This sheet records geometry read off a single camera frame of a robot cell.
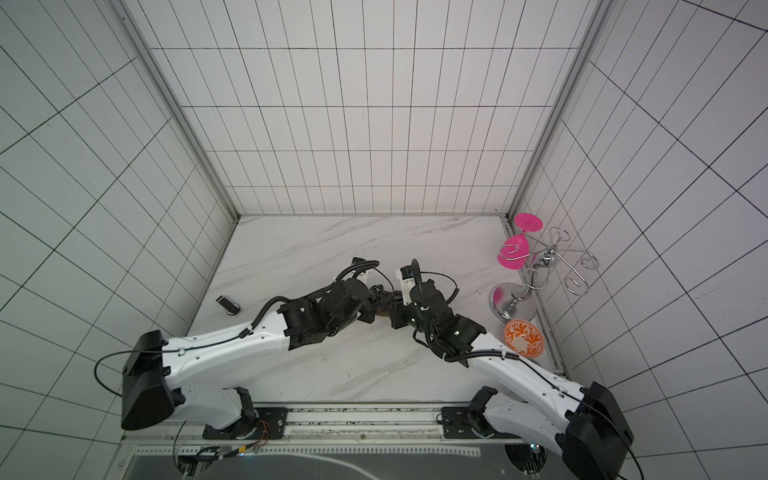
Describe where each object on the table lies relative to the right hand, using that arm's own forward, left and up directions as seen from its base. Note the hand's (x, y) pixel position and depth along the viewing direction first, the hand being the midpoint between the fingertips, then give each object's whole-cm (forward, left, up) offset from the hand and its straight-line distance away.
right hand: (431, 296), depth 83 cm
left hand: (+3, +55, -8) cm, 55 cm away
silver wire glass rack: (+5, -27, -11) cm, 30 cm away
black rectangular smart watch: (-2, +63, -11) cm, 64 cm away
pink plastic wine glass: (+7, -21, +14) cm, 26 cm away
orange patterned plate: (-6, -28, -11) cm, 31 cm away
